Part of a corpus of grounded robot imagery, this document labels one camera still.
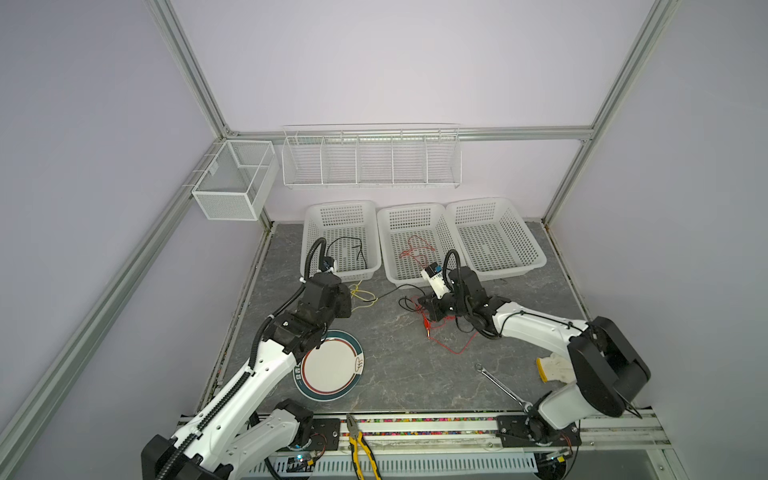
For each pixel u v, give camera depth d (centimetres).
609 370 44
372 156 99
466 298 68
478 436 75
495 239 115
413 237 116
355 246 112
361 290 84
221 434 40
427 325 94
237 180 102
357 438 72
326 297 57
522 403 79
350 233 119
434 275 77
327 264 66
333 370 85
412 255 111
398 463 71
